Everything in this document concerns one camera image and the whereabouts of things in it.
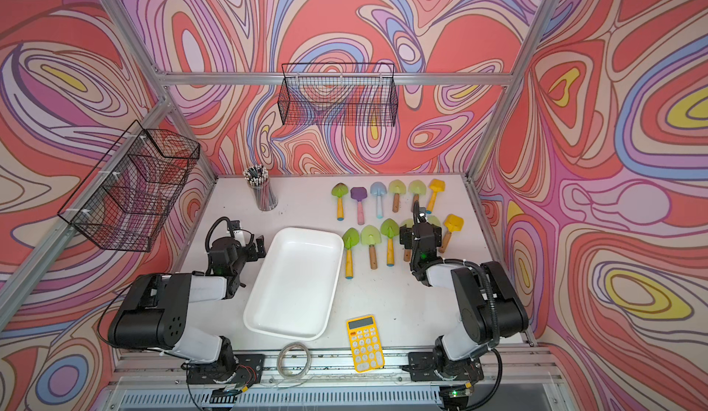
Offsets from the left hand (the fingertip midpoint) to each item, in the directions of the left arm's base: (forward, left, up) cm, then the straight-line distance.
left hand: (253, 238), depth 94 cm
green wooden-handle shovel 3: (-3, -54, -4) cm, 54 cm away
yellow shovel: (+28, -69, -3) cm, 75 cm away
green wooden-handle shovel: (+28, -62, -4) cm, 68 cm away
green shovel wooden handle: (+28, -53, -4) cm, 60 cm away
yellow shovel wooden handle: (+8, -73, -3) cm, 73 cm away
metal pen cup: (+17, -1, +12) cm, 21 cm away
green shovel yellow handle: (+25, -29, -2) cm, 39 cm away
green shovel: (+6, -49, -3) cm, 49 cm away
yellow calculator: (-33, -39, -5) cm, 51 cm away
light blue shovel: (+26, -45, -3) cm, 52 cm away
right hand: (+2, -59, +1) cm, 59 cm away
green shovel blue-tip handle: (+2, -34, -3) cm, 34 cm away
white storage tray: (-16, -15, -8) cm, 24 cm away
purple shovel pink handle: (+26, -37, -5) cm, 46 cm away
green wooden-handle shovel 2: (+3, -41, -3) cm, 42 cm away
